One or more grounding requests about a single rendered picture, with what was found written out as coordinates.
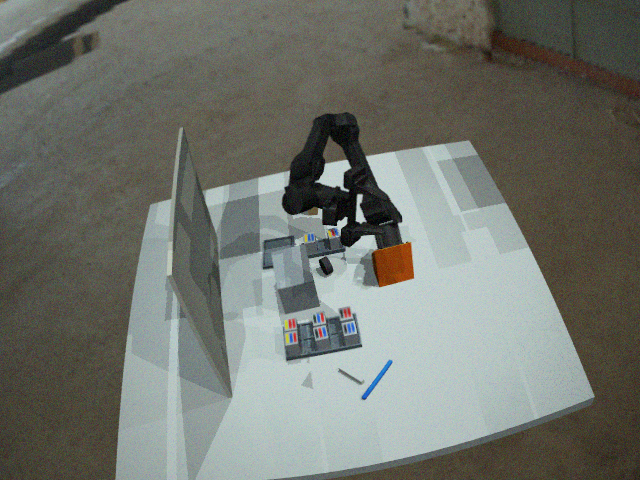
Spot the blue rod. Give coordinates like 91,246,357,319
362,360,392,400

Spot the black cylinder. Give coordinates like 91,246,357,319
319,257,333,275

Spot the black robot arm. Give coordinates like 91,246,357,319
281,112,404,250

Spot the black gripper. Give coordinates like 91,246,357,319
322,166,388,248

